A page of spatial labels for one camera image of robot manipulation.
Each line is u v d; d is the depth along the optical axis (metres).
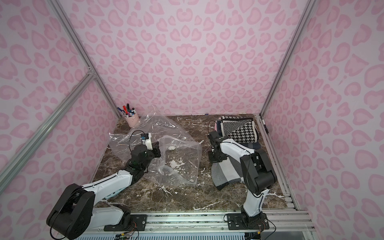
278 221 0.75
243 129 0.99
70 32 0.76
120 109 1.03
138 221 0.73
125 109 1.03
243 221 0.65
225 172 0.88
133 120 1.07
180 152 0.99
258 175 0.48
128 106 1.06
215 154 0.80
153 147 0.77
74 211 0.41
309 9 0.69
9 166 0.51
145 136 0.76
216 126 1.09
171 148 0.98
